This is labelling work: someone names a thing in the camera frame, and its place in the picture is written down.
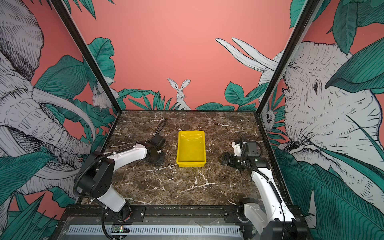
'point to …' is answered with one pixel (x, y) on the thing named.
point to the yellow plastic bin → (191, 151)
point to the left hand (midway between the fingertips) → (161, 158)
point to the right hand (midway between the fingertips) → (224, 157)
